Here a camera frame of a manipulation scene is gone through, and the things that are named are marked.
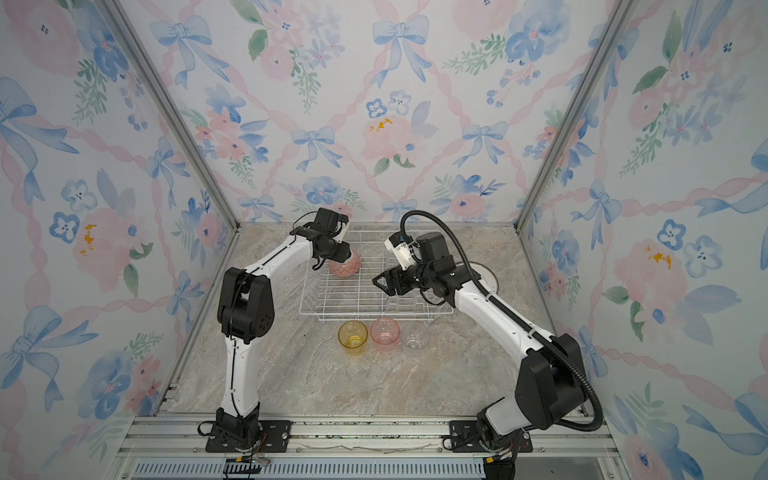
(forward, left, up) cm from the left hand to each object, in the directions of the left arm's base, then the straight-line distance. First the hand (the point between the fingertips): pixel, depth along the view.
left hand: (344, 248), depth 101 cm
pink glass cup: (-26, -14, -8) cm, 31 cm away
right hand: (-19, -14, +11) cm, 26 cm away
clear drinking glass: (-28, -23, -7) cm, 37 cm away
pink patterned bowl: (-6, -1, -4) cm, 7 cm away
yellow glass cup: (-28, -4, -9) cm, 29 cm away
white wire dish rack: (-11, -1, -9) cm, 15 cm away
